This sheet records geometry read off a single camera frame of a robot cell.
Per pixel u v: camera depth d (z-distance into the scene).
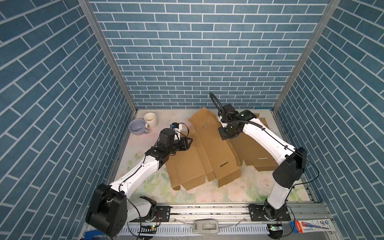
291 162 0.44
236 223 0.72
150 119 1.02
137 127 1.06
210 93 0.69
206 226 0.69
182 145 0.72
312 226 0.70
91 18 0.73
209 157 0.87
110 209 0.40
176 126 0.74
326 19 0.75
